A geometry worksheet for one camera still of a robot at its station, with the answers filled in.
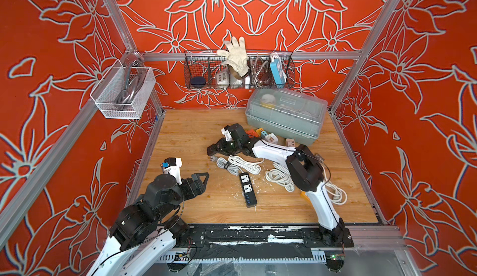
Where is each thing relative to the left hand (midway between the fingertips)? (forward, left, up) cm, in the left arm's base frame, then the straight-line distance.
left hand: (202, 175), depth 65 cm
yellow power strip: (+38, -22, -19) cm, 48 cm away
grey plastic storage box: (+41, -39, -7) cm, 57 cm away
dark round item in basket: (+52, +12, +3) cm, 53 cm away
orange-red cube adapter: (+33, -18, -16) cm, 41 cm away
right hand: (+19, +3, -13) cm, 24 cm away
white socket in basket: (+51, -2, +6) cm, 51 cm away
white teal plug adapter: (+35, -25, -17) cm, 46 cm away
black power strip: (0, -19, -22) cm, 29 cm away
